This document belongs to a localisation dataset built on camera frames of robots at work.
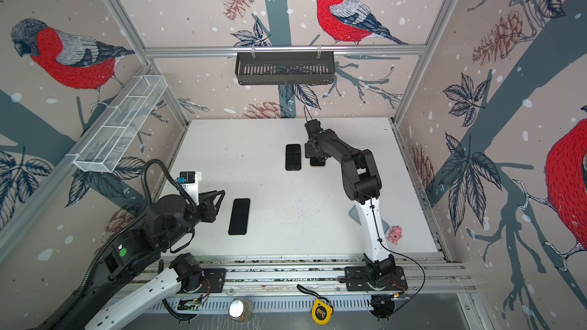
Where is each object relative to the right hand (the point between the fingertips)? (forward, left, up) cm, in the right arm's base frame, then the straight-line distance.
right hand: (316, 154), depth 107 cm
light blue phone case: (-29, -15, -1) cm, 32 cm away
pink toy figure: (-36, -29, +1) cm, 46 cm away
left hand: (-35, +28, +26) cm, 52 cm away
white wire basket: (-26, +68, +32) cm, 80 cm away
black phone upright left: (-33, +29, +2) cm, 44 cm away
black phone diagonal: (-3, +11, -1) cm, 11 cm away
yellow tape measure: (-60, -2, +1) cm, 60 cm away
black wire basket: (+28, +13, +29) cm, 43 cm away
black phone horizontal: (-5, +1, 0) cm, 5 cm away
